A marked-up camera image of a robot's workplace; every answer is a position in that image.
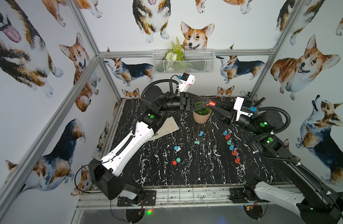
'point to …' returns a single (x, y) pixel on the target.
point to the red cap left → (174, 163)
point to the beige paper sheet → (169, 125)
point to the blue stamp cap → (231, 147)
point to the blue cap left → (176, 148)
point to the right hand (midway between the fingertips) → (209, 102)
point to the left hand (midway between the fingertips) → (210, 105)
